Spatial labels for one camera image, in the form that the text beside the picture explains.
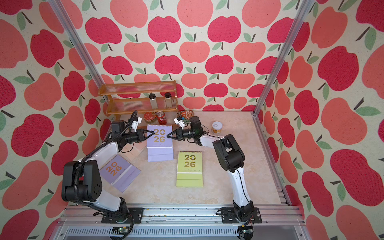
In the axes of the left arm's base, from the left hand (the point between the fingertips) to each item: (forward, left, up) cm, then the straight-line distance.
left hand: (153, 135), depth 85 cm
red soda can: (+21, -1, -7) cm, 22 cm away
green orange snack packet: (+32, -19, -14) cm, 40 cm away
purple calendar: (-5, -4, -5) cm, 8 cm away
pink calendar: (-10, +10, -1) cm, 14 cm away
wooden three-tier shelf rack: (+27, +2, +6) cm, 28 cm away
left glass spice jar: (+26, +4, +8) cm, 27 cm away
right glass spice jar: (+27, -6, +6) cm, 29 cm away
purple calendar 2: (-15, +21, -17) cm, 31 cm away
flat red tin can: (+27, +10, -13) cm, 32 cm away
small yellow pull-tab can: (+16, -40, -11) cm, 45 cm away
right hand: (0, -8, -4) cm, 8 cm away
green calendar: (-16, -21, -14) cm, 30 cm away
